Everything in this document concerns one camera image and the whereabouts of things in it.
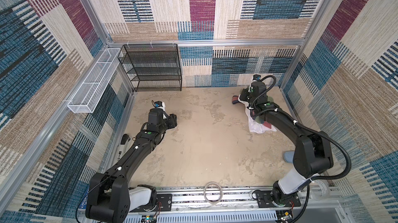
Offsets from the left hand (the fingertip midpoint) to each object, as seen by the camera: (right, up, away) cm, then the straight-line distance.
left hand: (172, 114), depth 85 cm
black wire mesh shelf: (-18, +32, +23) cm, 43 cm away
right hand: (+40, +13, +4) cm, 42 cm away
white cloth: (+48, -8, +11) cm, 50 cm away
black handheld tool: (-27, -16, +4) cm, 32 cm away
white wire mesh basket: (-36, +9, -14) cm, 40 cm away
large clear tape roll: (+74, -36, -8) cm, 83 cm away
